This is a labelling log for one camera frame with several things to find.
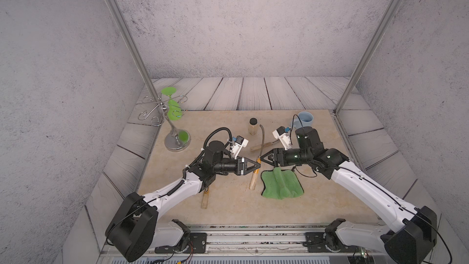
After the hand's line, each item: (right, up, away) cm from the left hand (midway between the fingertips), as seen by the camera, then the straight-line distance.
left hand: (260, 169), depth 71 cm
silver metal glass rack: (-43, +8, +35) cm, 56 cm away
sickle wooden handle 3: (+4, +5, +32) cm, 32 cm away
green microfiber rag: (+11, -10, +14) cm, 20 cm away
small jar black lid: (0, +16, +33) cm, 37 cm away
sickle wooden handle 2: (-2, -3, 0) cm, 4 cm away
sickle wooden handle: (-24, -17, +14) cm, 32 cm away
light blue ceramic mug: (+32, +20, +40) cm, 55 cm away
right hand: (+2, +4, 0) cm, 4 cm away
